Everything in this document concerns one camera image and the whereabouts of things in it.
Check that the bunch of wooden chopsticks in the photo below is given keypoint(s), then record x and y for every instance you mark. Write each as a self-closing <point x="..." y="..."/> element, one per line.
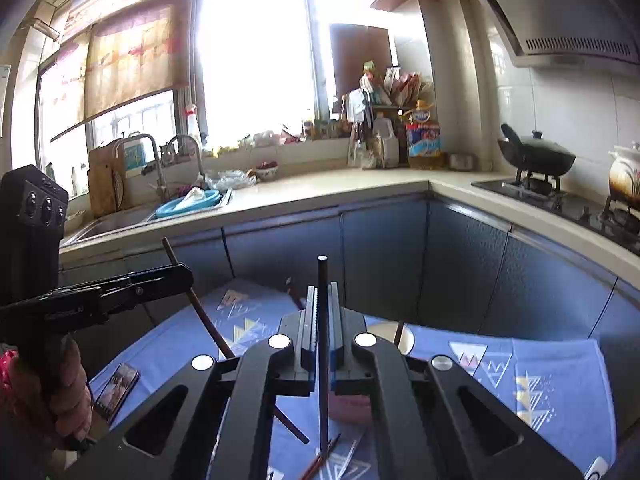
<point x="312" y="467"/>

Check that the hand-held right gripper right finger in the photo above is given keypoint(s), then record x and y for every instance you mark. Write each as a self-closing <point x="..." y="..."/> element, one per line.
<point x="336" y="340"/>

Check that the white plastic jug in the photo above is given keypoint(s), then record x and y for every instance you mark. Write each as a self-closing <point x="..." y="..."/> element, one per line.
<point x="387" y="145"/>

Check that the white spray bottle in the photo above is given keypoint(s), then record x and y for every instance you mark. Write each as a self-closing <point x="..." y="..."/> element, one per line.
<point x="192" y="122"/>

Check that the curved steel faucet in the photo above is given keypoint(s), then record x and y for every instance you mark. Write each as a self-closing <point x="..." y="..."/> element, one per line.
<point x="187" y="139"/>

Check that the row of small jars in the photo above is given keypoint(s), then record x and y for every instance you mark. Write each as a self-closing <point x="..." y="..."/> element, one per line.
<point x="325" y="129"/>

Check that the small white plastic device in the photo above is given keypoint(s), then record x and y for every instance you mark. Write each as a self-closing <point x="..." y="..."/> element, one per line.
<point x="596" y="469"/>

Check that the single brown chopstick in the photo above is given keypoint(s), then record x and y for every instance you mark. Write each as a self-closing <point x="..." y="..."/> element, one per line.
<point x="205" y="312"/>
<point x="323" y="275"/>
<point x="398" y="334"/>

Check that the small patterned bowl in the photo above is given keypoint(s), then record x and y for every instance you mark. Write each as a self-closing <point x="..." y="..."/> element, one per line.
<point x="266" y="171"/>

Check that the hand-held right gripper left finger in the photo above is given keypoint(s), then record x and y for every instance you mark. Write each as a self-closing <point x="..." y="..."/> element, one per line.
<point x="307" y="340"/>

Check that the patterned window blind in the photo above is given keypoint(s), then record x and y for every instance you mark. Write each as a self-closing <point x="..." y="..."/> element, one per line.
<point x="130" y="60"/>

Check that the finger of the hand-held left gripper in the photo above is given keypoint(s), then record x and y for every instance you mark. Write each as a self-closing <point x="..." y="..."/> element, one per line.
<point x="160" y="274"/>
<point x="145" y="296"/>

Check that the pink plastic chopstick holder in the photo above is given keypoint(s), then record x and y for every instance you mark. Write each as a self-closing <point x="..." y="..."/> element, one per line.
<point x="350" y="410"/>

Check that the black gas stove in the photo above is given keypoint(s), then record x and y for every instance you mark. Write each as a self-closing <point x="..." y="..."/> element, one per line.
<point x="565" y="205"/>

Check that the black smartphone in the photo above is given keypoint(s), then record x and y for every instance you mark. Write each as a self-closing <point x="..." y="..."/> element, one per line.
<point x="117" y="390"/>

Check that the blue plastic basin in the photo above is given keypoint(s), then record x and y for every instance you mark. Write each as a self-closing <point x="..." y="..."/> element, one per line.
<point x="175" y="207"/>

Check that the wooden cutting board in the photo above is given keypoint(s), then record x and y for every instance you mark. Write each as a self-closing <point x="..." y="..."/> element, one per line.
<point x="105" y="180"/>

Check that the small metal container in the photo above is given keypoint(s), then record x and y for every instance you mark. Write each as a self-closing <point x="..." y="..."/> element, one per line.
<point x="461" y="161"/>

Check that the clear glass bottle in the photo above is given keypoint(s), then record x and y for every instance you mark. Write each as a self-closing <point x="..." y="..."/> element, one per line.
<point x="75" y="182"/>

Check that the person's left hand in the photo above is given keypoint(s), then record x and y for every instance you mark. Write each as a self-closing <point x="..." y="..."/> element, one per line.
<point x="70" y="390"/>

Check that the blue kitchen base cabinets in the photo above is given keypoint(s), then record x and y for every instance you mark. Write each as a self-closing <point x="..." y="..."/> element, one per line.
<point x="380" y="260"/>

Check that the yellow cooking oil bottle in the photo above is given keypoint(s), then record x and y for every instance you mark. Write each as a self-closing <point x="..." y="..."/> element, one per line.
<point x="424" y="145"/>

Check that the pile of seasoning packets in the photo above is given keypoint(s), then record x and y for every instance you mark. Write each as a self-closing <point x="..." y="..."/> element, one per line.
<point x="395" y="82"/>

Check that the steel range hood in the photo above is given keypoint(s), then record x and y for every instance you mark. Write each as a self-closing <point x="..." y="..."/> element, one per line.
<point x="550" y="5"/>

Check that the steel kitchen sink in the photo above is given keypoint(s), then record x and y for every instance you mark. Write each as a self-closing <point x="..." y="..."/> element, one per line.
<point x="115" y="222"/>

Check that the black frying pan with lid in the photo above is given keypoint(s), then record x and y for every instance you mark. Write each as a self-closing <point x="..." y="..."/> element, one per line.
<point x="542" y="157"/>

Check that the angular steel faucet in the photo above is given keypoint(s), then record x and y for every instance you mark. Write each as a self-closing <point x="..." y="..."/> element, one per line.
<point x="150" y="142"/>

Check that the brown wooden board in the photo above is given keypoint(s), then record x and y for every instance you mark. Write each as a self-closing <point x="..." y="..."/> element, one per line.
<point x="357" y="55"/>

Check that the white ceramic cooking pot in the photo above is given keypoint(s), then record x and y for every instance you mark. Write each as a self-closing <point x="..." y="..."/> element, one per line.
<point x="625" y="180"/>

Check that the white hanging cloth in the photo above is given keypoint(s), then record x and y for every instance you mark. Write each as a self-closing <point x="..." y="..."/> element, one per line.
<point x="357" y="107"/>

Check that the blue printed tablecloth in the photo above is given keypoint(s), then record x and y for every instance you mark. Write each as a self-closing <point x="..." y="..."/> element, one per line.
<point x="500" y="375"/>

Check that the crumpled clear plastic bag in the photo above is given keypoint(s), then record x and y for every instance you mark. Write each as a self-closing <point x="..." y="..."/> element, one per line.
<point x="232" y="180"/>

